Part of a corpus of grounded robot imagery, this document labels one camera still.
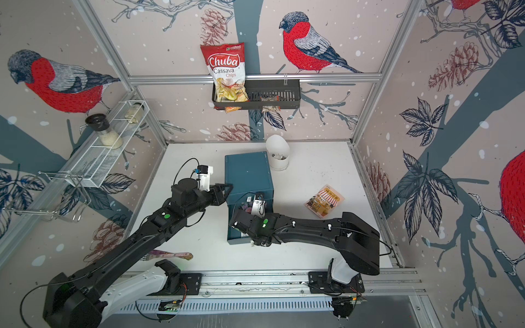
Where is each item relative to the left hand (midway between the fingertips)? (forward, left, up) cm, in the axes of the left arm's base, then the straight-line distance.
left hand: (233, 185), depth 76 cm
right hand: (-8, -5, -13) cm, 16 cm away
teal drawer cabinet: (+5, -6, 0) cm, 8 cm away
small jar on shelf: (+29, +44, +12) cm, 54 cm away
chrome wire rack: (-9, +54, +7) cm, 55 cm away
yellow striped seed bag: (+4, -40, -22) cm, 46 cm away
